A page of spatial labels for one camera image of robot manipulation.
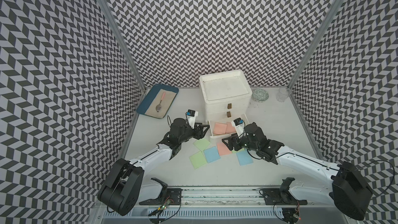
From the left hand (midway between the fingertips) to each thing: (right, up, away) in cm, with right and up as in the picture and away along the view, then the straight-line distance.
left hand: (205, 126), depth 83 cm
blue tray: (-43, +12, +26) cm, 52 cm away
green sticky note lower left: (-4, -19, +1) cm, 19 cm away
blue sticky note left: (+3, -17, +5) cm, 18 cm away
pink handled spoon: (-32, +10, +22) cm, 40 cm away
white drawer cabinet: (+11, +18, 0) cm, 21 cm away
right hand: (+12, -7, -3) cm, 14 cm away
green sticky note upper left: (-2, -12, +6) cm, 13 cm away
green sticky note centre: (+16, -15, +3) cm, 22 cm away
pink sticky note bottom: (+9, -3, +12) cm, 15 cm away
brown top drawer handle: (+13, +11, +1) cm, 17 cm away
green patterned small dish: (+40, +18, +28) cm, 52 cm away
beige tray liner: (-29, +12, +26) cm, 40 cm away
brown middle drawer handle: (+13, +6, +6) cm, 16 cm away
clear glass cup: (+57, +19, +30) cm, 68 cm away
